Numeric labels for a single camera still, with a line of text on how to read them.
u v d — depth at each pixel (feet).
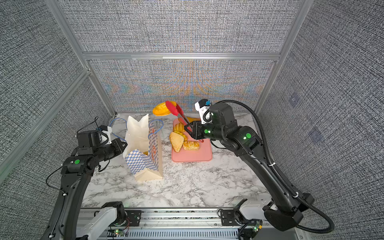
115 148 2.03
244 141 1.32
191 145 3.12
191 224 2.40
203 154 3.13
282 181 1.23
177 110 2.06
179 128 3.42
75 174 1.46
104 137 1.85
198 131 1.70
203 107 1.74
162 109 2.17
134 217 2.40
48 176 2.26
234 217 2.14
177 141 3.23
